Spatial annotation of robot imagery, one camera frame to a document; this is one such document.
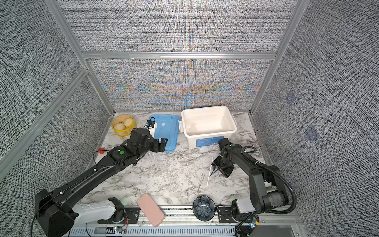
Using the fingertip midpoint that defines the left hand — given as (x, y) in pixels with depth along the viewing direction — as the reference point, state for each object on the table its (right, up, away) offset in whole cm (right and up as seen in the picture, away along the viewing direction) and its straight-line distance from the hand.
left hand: (160, 138), depth 77 cm
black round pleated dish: (+23, -35, -3) cm, 42 cm away
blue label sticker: (+30, -3, +17) cm, 35 cm away
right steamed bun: (-28, +9, +27) cm, 40 cm away
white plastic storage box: (+29, +9, +31) cm, 43 cm away
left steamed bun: (-34, +6, +26) cm, 43 cm away
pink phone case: (-4, -36, -3) cm, 36 cm away
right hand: (+32, -19, +10) cm, 39 cm away
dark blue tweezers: (+29, -21, +10) cm, 38 cm away
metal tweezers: (+22, -25, +7) cm, 34 cm away
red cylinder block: (-43, -10, +19) cm, 48 cm away
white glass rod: (+28, -21, +11) cm, 36 cm away
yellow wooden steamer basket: (-36, +12, +33) cm, 50 cm away
